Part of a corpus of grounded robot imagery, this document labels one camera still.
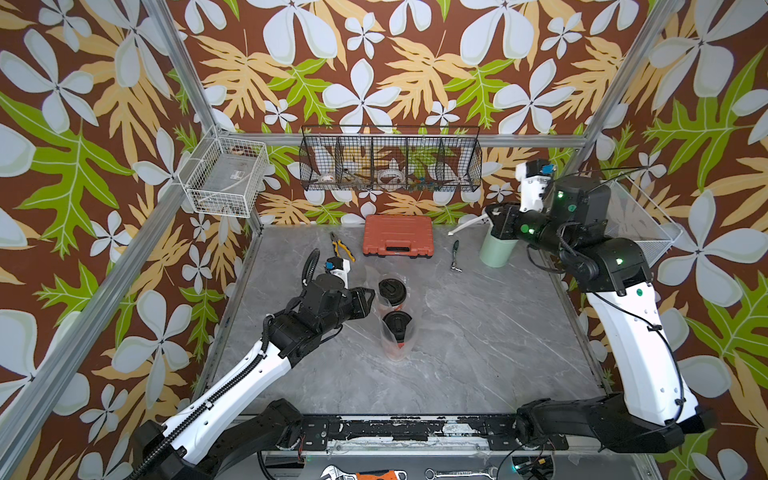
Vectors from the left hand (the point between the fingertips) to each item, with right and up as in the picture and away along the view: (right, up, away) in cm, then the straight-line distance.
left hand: (373, 290), depth 73 cm
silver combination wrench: (+14, -43, -4) cm, 45 cm away
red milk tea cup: (+5, -2, +7) cm, 9 cm away
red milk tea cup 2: (+6, -10, 0) cm, 12 cm away
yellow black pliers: (-16, +13, +41) cm, 46 cm away
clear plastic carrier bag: (0, +2, +9) cm, 9 cm away
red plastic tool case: (+8, +16, +39) cm, 43 cm away
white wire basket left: (-44, +32, +13) cm, 56 cm away
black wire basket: (+5, +41, +25) cm, 48 cm away
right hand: (+24, +19, -12) cm, 33 cm away
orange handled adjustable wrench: (-1, -42, -5) cm, 43 cm away
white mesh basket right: (+68, +19, +3) cm, 70 cm away
